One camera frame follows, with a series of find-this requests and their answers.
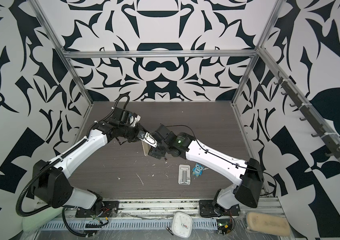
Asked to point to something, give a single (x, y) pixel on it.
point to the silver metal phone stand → (184, 177)
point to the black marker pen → (169, 230)
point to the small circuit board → (224, 226)
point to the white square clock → (182, 225)
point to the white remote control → (146, 147)
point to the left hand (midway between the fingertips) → (151, 132)
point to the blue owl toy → (197, 170)
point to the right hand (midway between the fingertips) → (155, 140)
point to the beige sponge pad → (268, 223)
